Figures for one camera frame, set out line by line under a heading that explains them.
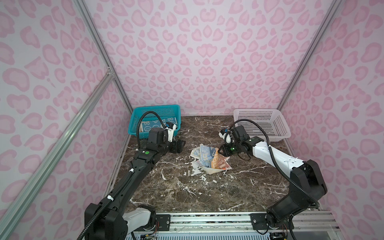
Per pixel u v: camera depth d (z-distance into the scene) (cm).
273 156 52
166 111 116
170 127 69
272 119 113
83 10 69
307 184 44
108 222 38
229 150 77
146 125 109
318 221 75
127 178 46
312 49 83
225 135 77
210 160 90
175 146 70
